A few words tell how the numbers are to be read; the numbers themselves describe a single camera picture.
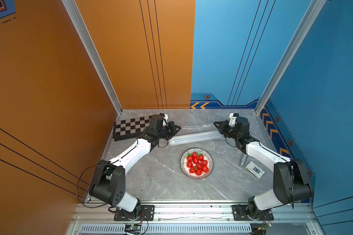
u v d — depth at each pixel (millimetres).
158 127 679
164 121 693
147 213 737
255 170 867
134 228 713
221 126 769
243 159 907
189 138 917
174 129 738
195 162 884
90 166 436
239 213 725
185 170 862
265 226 695
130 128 1050
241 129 680
